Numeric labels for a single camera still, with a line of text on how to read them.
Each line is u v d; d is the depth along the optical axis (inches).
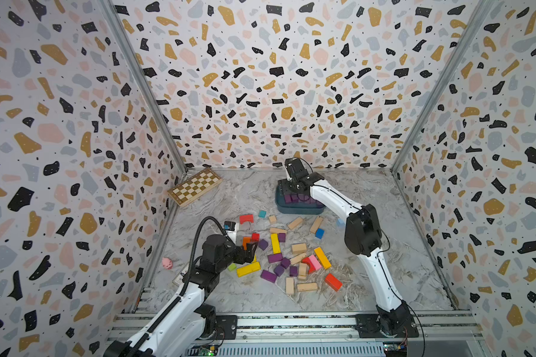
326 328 30.0
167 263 33.8
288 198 42.1
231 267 33.9
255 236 37.5
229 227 28.8
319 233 38.5
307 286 32.2
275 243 36.9
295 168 31.4
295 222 39.5
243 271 33.7
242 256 29.2
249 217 40.5
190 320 23.4
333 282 32.9
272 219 39.5
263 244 36.5
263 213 40.6
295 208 41.9
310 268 34.4
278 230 38.4
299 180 30.6
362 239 23.7
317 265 34.4
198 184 44.2
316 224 39.5
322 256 35.4
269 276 33.7
